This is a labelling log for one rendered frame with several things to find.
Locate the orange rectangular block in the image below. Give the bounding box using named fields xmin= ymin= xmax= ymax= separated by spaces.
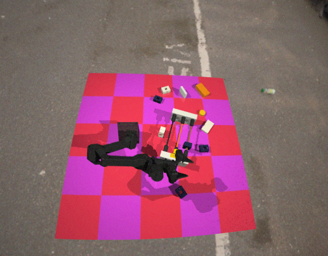
xmin=195 ymin=83 xmax=210 ymax=97

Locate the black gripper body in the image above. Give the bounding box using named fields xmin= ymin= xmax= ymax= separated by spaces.
xmin=163 ymin=150 xmax=183 ymax=184

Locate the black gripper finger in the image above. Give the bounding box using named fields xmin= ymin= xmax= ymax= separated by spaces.
xmin=182 ymin=155 xmax=193 ymax=163
xmin=175 ymin=172 xmax=188 ymax=182

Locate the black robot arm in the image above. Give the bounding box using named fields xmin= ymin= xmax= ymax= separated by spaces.
xmin=87 ymin=130 xmax=178 ymax=182

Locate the yellow round disc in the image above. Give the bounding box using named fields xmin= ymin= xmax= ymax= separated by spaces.
xmin=199 ymin=110 xmax=206 ymax=116

